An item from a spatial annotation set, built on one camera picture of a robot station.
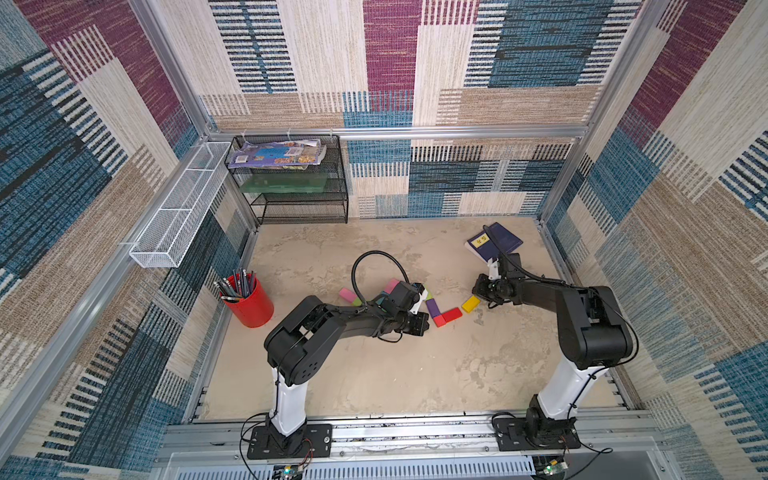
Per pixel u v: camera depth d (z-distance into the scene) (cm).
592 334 50
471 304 96
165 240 70
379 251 85
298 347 50
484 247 111
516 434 73
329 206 119
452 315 96
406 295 76
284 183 99
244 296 89
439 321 93
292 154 83
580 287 105
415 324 83
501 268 83
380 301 77
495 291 87
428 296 89
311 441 73
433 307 96
